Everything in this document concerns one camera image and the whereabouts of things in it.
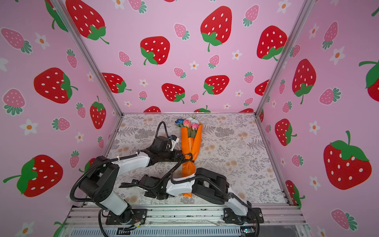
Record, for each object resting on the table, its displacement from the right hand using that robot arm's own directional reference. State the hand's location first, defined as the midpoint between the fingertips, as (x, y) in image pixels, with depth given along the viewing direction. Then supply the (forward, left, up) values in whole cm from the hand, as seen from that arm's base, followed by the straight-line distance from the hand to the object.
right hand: (146, 184), depth 84 cm
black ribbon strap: (+16, -18, -1) cm, 24 cm away
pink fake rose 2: (+42, -23, +6) cm, 49 cm away
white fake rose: (+48, -22, +5) cm, 53 cm away
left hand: (+19, -18, +6) cm, 27 cm away
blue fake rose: (+48, -10, +4) cm, 49 cm away
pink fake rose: (+45, -17, +5) cm, 49 cm away
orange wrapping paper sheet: (+28, -21, +3) cm, 35 cm away
